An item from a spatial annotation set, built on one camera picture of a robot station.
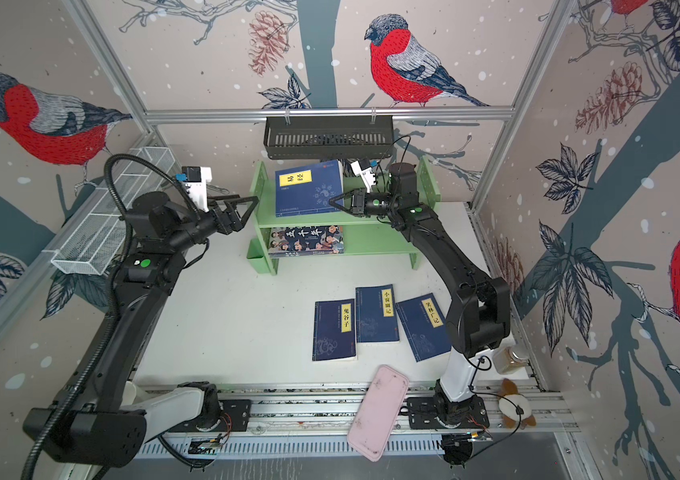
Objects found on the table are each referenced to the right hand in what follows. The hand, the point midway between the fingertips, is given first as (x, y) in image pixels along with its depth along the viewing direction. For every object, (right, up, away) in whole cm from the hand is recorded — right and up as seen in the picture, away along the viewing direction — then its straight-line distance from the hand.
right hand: (328, 208), depth 74 cm
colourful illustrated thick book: (-8, -9, +18) cm, 22 cm away
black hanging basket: (-2, +27, +32) cm, 42 cm away
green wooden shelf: (+10, -8, +18) cm, 22 cm away
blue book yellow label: (-5, +5, +2) cm, 7 cm away
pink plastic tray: (+13, -52, 0) cm, 54 cm away
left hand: (-18, +2, -10) cm, 21 cm away
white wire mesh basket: (-58, -7, -1) cm, 58 cm away
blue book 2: (+28, -34, +14) cm, 47 cm away
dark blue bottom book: (0, -36, +14) cm, 39 cm away
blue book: (+14, -33, +15) cm, 39 cm away
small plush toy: (+46, -50, -2) cm, 68 cm away
